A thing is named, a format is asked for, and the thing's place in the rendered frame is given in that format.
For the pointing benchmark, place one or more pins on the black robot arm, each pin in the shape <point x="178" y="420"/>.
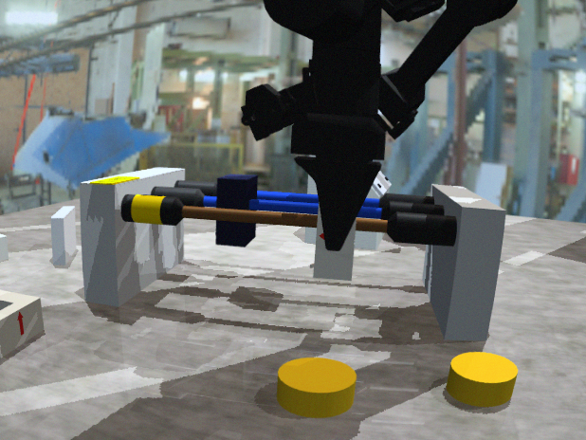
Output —
<point x="356" y="24"/>

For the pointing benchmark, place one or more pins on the yellow short cylinder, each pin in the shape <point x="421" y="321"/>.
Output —
<point x="316" y="387"/>
<point x="481" y="379"/>

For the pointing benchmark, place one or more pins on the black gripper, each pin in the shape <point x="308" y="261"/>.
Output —
<point x="345" y="136"/>

